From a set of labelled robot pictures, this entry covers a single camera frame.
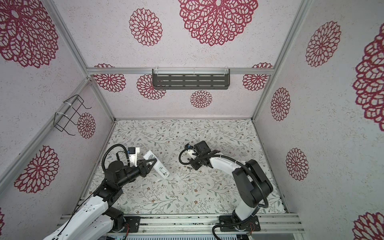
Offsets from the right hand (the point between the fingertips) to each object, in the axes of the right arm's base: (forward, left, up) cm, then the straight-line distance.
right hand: (192, 159), depth 92 cm
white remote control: (-12, +16, +12) cm, 23 cm away
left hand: (-10, +18, +13) cm, 25 cm away
